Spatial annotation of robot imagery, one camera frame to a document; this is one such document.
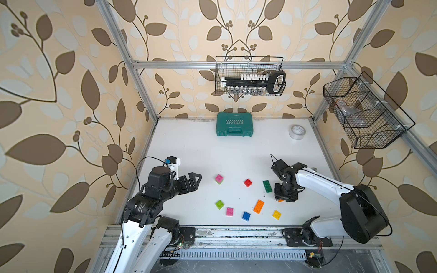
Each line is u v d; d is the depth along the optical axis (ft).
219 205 2.71
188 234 2.47
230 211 2.64
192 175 2.04
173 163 2.05
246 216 2.58
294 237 2.39
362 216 1.38
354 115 2.27
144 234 1.42
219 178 2.92
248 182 2.94
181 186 1.99
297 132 3.67
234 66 2.99
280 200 2.74
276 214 2.64
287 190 2.35
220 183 3.00
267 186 2.92
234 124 3.67
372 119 2.37
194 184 2.00
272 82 2.77
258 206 2.71
